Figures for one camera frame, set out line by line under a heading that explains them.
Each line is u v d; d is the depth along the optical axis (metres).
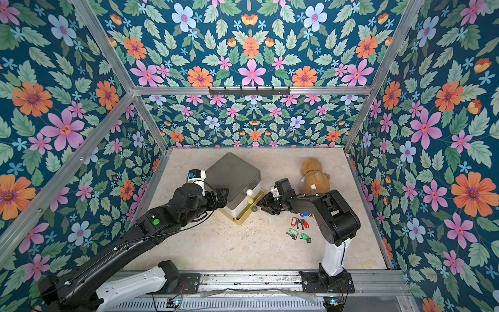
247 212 0.86
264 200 0.87
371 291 0.73
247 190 0.79
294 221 0.91
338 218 0.51
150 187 1.08
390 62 0.81
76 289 0.39
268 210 0.87
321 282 0.65
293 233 0.86
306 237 0.86
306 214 0.93
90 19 0.70
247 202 0.86
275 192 0.91
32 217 0.53
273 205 0.85
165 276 0.62
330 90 1.66
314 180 0.89
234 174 0.81
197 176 0.61
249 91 0.93
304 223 0.89
